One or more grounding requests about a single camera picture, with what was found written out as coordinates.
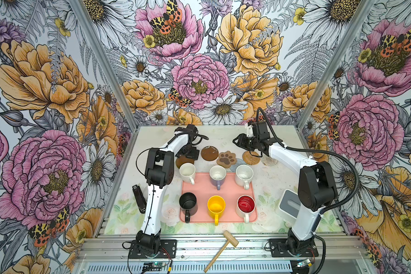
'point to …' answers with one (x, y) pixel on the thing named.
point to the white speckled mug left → (187, 172)
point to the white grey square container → (289, 206)
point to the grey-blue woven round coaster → (239, 162)
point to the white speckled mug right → (244, 175)
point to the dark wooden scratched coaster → (209, 153)
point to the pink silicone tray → (230, 190)
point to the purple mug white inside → (217, 174)
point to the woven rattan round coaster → (249, 159)
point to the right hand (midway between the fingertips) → (235, 144)
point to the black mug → (188, 205)
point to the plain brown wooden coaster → (182, 159)
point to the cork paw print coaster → (226, 158)
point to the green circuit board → (161, 264)
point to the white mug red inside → (245, 205)
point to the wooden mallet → (231, 239)
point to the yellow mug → (216, 206)
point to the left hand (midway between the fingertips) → (185, 160)
